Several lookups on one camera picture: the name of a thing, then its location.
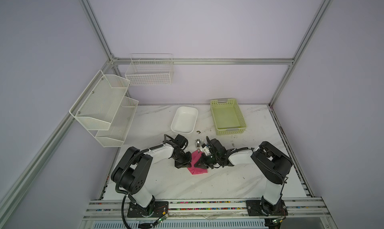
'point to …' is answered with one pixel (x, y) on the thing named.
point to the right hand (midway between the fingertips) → (193, 167)
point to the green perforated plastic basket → (227, 116)
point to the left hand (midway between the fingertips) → (191, 166)
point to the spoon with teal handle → (198, 143)
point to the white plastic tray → (185, 120)
